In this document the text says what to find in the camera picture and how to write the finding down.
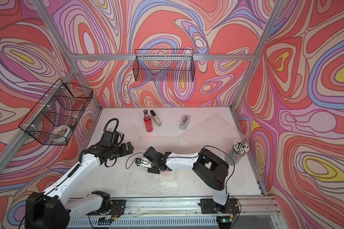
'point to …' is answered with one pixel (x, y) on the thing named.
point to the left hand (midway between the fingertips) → (128, 150)
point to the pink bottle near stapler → (147, 120)
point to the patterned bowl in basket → (63, 130)
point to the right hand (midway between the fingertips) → (153, 166)
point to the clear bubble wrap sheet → (140, 182)
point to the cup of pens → (240, 148)
